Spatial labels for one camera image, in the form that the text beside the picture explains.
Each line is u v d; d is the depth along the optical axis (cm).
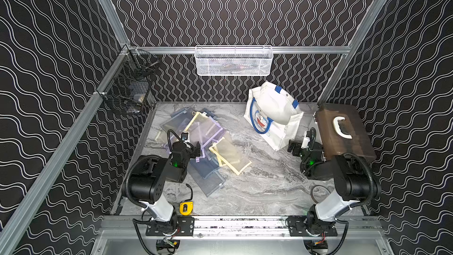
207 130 101
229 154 94
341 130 80
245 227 76
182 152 74
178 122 106
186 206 78
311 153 75
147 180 47
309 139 82
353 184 47
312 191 84
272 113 111
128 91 92
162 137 105
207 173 89
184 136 81
